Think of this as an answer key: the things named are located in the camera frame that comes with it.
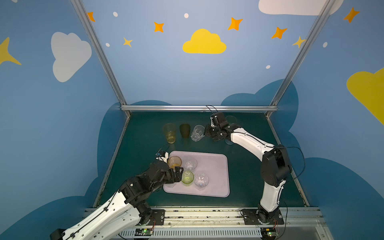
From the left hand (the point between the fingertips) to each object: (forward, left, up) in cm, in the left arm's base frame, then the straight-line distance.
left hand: (178, 171), depth 73 cm
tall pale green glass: (+39, -33, -3) cm, 51 cm away
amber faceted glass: (+12, +5, -13) cm, 18 cm away
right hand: (+28, -14, -1) cm, 31 cm away
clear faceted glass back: (+30, -10, -8) cm, 33 cm away
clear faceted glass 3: (-2, +5, -15) cm, 16 cm away
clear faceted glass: (+10, -5, -14) cm, 18 cm away
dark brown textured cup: (+36, -1, -11) cm, 37 cm away
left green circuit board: (-24, +17, -18) cm, 34 cm away
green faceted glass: (+2, -4, -15) cm, 16 cm away
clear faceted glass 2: (+1, -12, -16) cm, 20 cm away
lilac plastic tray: (+11, -22, -17) cm, 30 cm away
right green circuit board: (-23, -44, -17) cm, 53 cm away
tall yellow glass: (+31, +9, -7) cm, 33 cm away
